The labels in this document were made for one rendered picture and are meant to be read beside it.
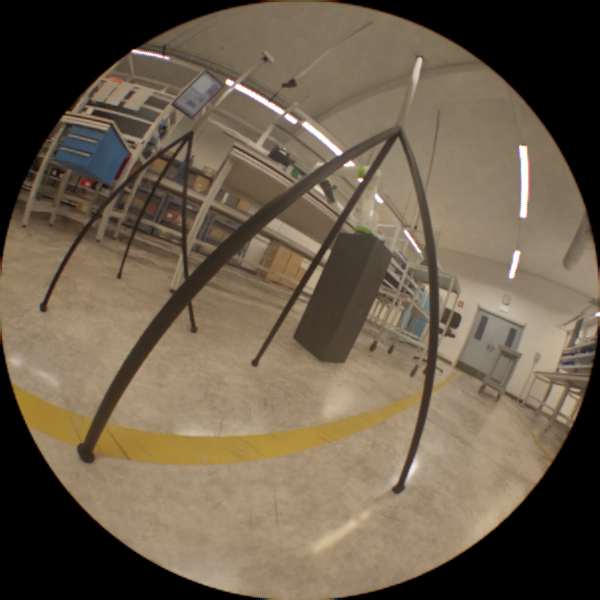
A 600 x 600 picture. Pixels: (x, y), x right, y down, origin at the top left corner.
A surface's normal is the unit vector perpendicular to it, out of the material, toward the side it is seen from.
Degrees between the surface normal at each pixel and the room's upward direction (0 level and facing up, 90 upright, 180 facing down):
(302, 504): 0
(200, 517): 0
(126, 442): 0
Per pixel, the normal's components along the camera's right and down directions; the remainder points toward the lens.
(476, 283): -0.75, -0.28
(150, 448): 0.40, -0.91
